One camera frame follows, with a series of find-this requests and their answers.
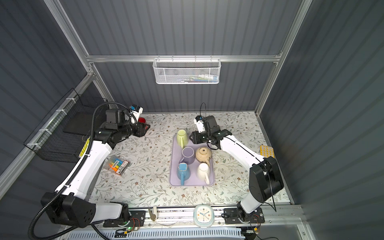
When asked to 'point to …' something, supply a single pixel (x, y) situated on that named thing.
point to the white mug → (202, 172)
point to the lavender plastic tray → (193, 165)
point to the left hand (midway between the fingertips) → (144, 124)
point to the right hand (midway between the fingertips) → (194, 137)
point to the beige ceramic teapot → (203, 155)
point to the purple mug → (188, 155)
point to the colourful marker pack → (118, 166)
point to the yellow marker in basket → (84, 148)
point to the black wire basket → (62, 135)
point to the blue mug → (183, 172)
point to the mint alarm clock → (203, 215)
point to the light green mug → (182, 137)
